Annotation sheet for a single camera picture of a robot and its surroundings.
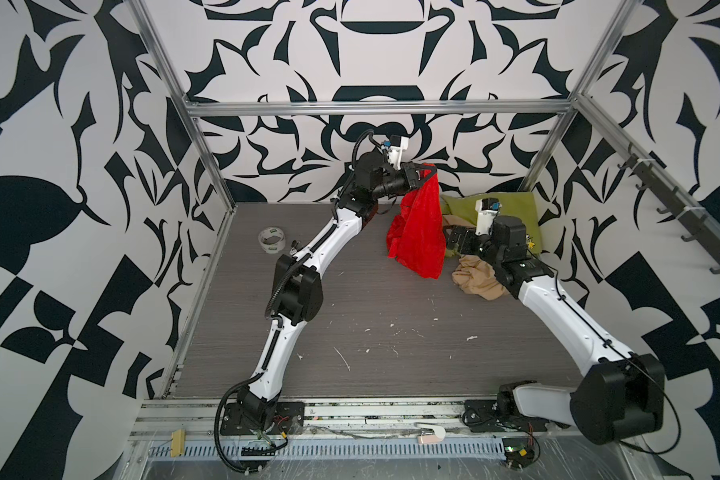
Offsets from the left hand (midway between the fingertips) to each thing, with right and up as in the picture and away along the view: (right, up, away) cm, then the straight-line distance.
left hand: (444, 161), depth 75 cm
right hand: (+6, -16, +6) cm, 18 cm away
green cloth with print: (+41, -7, +41) cm, 58 cm away
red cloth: (-4, -18, +15) cm, 23 cm away
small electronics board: (+17, -69, -4) cm, 71 cm away
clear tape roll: (-52, -20, +33) cm, 65 cm away
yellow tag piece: (-63, -66, -5) cm, 91 cm away
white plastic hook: (-3, -65, -5) cm, 65 cm away
